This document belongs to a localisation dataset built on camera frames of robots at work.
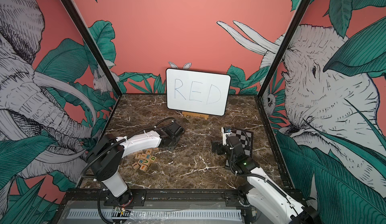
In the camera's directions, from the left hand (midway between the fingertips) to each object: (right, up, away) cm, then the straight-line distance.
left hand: (181, 138), depth 91 cm
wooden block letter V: (-19, -12, -8) cm, 24 cm away
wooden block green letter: (-15, -10, -7) cm, 20 cm away
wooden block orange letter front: (-20, -15, -10) cm, 27 cm away
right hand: (+21, +3, -9) cm, 23 cm away
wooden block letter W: (-22, -12, -8) cm, 26 cm away
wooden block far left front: (-24, -14, -9) cm, 29 cm away
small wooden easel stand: (+2, +15, +15) cm, 21 cm away
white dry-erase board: (+10, +29, +5) cm, 31 cm away
